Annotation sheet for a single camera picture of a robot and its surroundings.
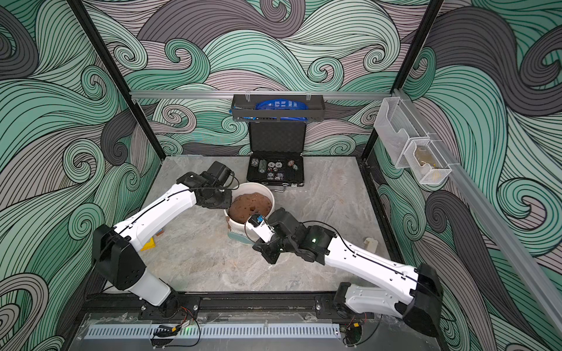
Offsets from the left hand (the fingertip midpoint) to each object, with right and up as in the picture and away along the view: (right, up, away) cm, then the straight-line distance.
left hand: (228, 199), depth 83 cm
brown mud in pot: (+5, -3, +5) cm, 8 cm away
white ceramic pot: (+13, +3, +6) cm, 15 cm away
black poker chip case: (+19, +21, +35) cm, 45 cm away
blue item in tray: (+22, +40, +10) cm, 47 cm away
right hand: (+13, -13, -12) cm, 22 cm away
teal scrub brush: (+7, -10, -14) cm, 19 cm away
